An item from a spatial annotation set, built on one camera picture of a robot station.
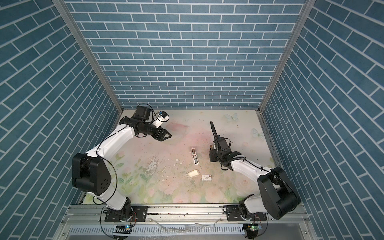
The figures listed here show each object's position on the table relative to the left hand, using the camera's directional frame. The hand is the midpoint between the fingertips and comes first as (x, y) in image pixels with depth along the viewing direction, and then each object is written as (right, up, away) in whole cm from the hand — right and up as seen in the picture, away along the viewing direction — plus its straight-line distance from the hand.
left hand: (166, 132), depth 86 cm
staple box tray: (+16, -25, +2) cm, 29 cm away
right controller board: (+45, -46, -15) cm, 66 cm away
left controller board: (-18, -47, -14) cm, 52 cm away
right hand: (+26, -12, +5) cm, 30 cm away
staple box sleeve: (+23, -26, -1) cm, 35 cm away
